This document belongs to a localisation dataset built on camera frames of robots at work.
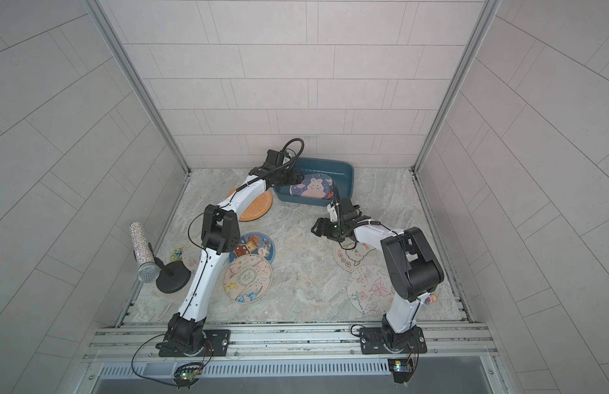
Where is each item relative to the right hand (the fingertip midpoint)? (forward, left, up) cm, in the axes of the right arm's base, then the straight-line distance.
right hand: (319, 230), depth 93 cm
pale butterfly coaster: (-8, +47, 0) cm, 47 cm away
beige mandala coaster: (-16, +26, -1) cm, 31 cm away
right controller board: (-44, -21, -5) cm, 49 cm away
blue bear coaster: (-3, +25, -1) cm, 25 cm away
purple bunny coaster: (+24, +1, -1) cm, 24 cm away
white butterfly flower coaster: (-22, -16, -4) cm, 28 cm away
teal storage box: (+32, -12, -1) cm, 34 cm away
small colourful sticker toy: (-7, +52, +1) cm, 52 cm away
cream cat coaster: (-11, -11, -4) cm, 16 cm away
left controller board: (-42, +38, +1) cm, 57 cm away
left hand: (+26, +5, +5) cm, 27 cm away
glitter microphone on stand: (-15, +50, +1) cm, 52 cm away
